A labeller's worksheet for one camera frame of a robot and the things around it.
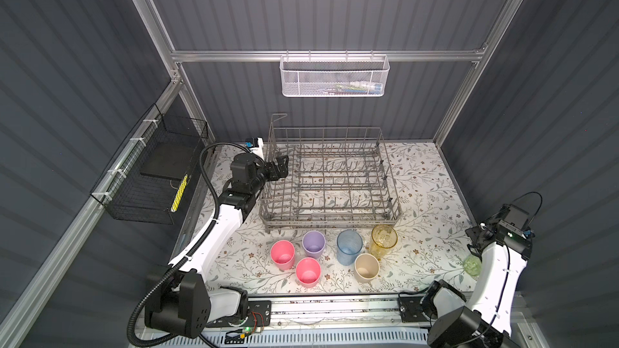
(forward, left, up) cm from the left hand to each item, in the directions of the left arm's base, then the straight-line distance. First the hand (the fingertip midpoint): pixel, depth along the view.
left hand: (281, 159), depth 79 cm
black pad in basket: (-2, +35, +3) cm, 35 cm away
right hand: (-24, -65, -13) cm, 70 cm away
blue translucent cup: (-21, -23, -22) cm, 38 cm away
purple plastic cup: (-19, -11, -24) cm, 33 cm away
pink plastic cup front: (-28, -9, -26) cm, 39 cm away
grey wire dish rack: (+13, -22, -26) cm, 36 cm away
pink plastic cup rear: (-23, 0, -26) cm, 34 cm away
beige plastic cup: (-27, -29, -26) cm, 48 cm away
